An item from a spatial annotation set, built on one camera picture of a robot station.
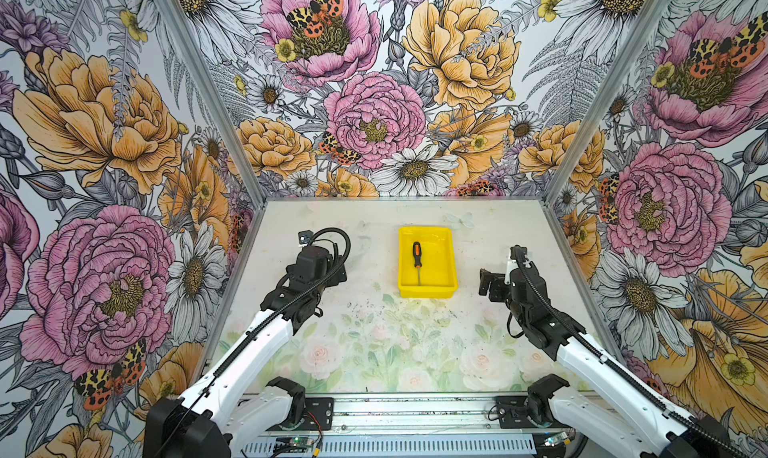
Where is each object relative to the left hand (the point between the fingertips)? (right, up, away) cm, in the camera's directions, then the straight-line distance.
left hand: (322, 270), depth 82 cm
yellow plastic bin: (+34, -4, +18) cm, 38 cm away
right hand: (+47, -3, 0) cm, 47 cm away
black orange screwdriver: (+27, +4, +22) cm, 35 cm away
